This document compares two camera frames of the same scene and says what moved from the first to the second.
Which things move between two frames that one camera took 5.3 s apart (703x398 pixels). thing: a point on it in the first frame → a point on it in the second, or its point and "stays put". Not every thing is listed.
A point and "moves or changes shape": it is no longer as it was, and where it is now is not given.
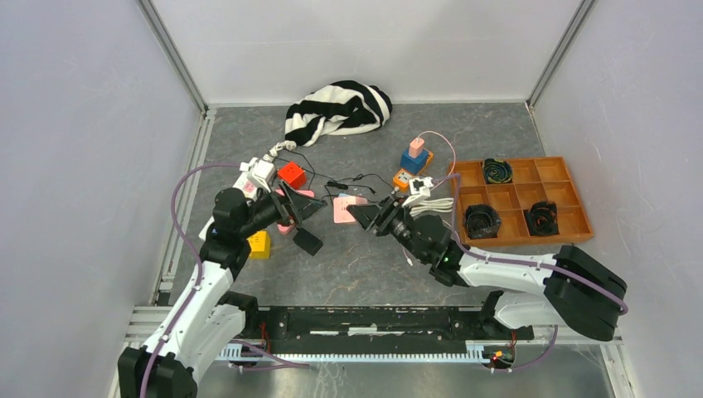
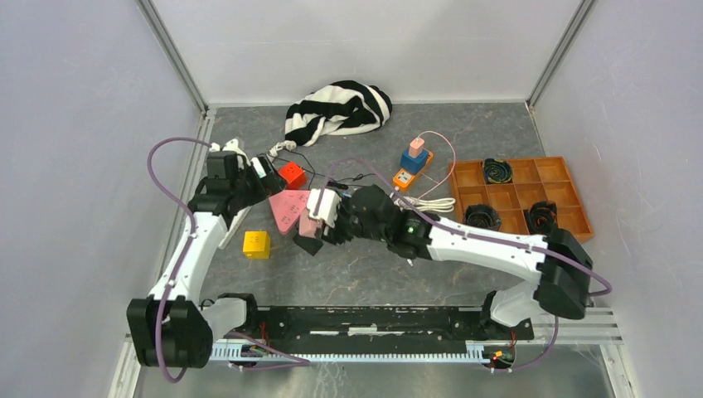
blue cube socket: [413, 164] stays put
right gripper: [365, 214] → [335, 235]
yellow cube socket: [260, 245] stays put
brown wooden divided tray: [534, 180] stays put
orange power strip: [401, 179] stays put
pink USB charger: [416, 148] stays put
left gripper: [293, 205] → [269, 186]
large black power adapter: [307, 241] stays put
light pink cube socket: [341, 215] moves or changes shape
